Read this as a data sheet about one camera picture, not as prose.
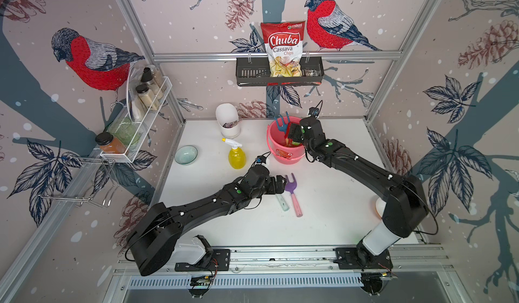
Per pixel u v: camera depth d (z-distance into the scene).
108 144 0.60
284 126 0.97
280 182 0.73
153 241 0.41
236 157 0.94
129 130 0.68
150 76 0.80
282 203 0.86
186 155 1.01
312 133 0.62
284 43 0.80
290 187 0.91
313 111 0.74
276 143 0.88
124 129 0.69
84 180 0.56
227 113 1.06
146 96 0.76
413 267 0.70
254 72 0.95
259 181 0.64
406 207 0.43
